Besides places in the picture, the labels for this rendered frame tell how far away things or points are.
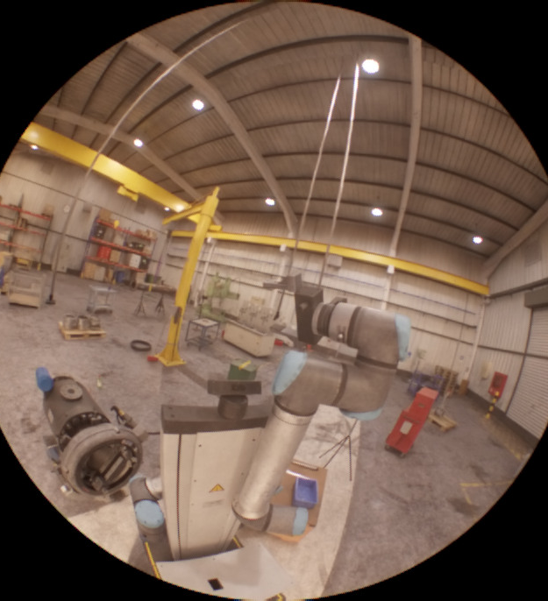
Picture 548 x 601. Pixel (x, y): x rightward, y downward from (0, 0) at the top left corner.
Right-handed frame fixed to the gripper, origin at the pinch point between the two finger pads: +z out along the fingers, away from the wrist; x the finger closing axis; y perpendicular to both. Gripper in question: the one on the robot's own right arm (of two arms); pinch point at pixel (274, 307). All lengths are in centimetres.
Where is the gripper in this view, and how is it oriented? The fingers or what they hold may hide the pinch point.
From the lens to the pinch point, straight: 53.8
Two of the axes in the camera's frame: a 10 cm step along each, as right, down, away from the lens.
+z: -7.7, -1.7, 6.1
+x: 1.2, 9.1, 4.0
